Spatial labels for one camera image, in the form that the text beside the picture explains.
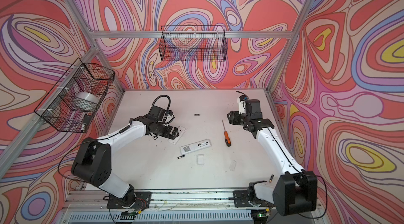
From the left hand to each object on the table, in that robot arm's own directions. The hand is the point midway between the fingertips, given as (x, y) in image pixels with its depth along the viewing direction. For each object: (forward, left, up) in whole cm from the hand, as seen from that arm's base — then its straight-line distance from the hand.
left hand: (173, 130), depth 90 cm
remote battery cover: (-14, -16, -8) cm, 22 cm away
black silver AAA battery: (-13, -5, -6) cm, 15 cm away
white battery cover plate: (+4, -4, -5) cm, 8 cm away
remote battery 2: (-24, -53, -8) cm, 59 cm away
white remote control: (-7, -13, -6) cm, 16 cm away
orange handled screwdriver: (-3, -32, -5) cm, 32 cm away
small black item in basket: (-4, +38, +18) cm, 42 cm away
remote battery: (+16, -13, -6) cm, 22 cm away
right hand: (+2, -34, +10) cm, 35 cm away
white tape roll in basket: (+1, +36, +26) cm, 44 cm away
